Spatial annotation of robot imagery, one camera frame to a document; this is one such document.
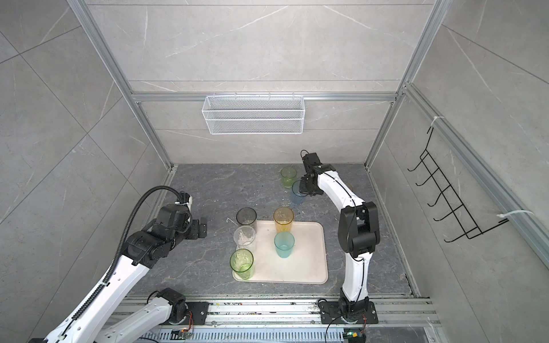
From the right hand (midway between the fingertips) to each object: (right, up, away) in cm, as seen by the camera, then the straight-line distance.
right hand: (307, 188), depth 96 cm
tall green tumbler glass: (-28, -28, -16) cm, 43 cm away
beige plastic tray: (-1, -32, -9) cm, 33 cm away
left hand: (-44, -9, -22) cm, 50 cm away
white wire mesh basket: (-25, +35, +4) cm, 43 cm away
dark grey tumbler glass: (-26, -11, -11) cm, 31 cm away
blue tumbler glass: (-5, -4, -5) cm, 8 cm away
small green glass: (-8, +6, +14) cm, 18 cm away
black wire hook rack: (+41, -6, -33) cm, 53 cm away
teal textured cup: (-11, -23, -9) cm, 27 cm away
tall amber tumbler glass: (-11, -12, -12) cm, 20 cm away
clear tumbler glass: (-27, -20, -11) cm, 36 cm away
